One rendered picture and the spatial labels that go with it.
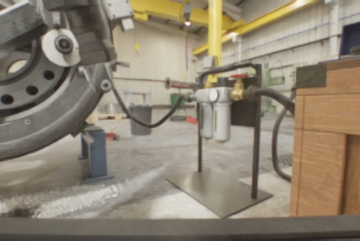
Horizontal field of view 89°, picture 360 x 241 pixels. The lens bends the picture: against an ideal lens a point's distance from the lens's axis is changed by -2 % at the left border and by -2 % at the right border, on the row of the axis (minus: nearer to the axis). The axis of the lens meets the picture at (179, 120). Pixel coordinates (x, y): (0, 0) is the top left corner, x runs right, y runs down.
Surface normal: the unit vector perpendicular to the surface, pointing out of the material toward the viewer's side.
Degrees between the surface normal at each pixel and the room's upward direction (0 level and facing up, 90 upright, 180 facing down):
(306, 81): 90
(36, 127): 90
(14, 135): 90
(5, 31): 90
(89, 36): 122
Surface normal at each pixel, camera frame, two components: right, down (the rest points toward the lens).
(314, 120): -0.85, 0.04
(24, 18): 0.54, 0.07
